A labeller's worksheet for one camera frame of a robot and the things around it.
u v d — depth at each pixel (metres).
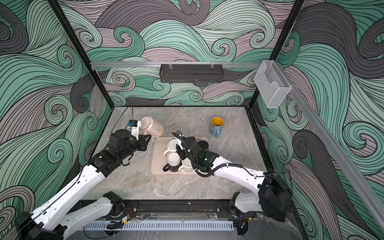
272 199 0.39
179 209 0.74
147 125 0.70
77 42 0.83
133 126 0.63
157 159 0.90
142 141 0.65
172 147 0.87
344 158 0.49
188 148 0.55
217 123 1.00
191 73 0.94
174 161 0.80
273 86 0.78
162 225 0.70
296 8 0.71
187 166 0.81
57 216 0.40
